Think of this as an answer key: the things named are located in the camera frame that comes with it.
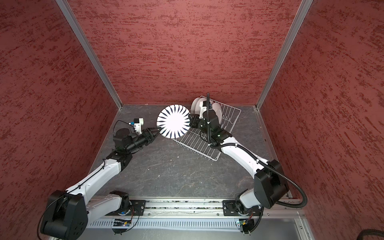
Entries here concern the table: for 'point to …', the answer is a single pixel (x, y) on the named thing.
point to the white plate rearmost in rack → (193, 106)
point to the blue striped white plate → (173, 121)
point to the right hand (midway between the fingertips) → (187, 117)
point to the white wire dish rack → (195, 138)
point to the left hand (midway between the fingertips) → (161, 132)
